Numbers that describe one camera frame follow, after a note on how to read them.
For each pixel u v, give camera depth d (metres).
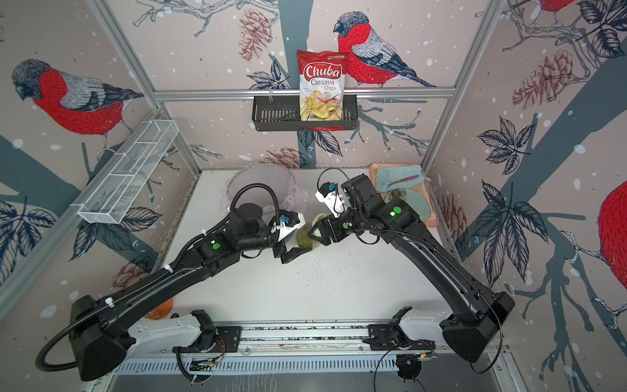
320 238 0.59
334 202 0.58
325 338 0.75
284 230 0.58
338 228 0.58
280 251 0.61
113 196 0.72
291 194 0.78
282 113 0.95
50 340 0.37
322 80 0.84
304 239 0.68
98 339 0.38
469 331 0.36
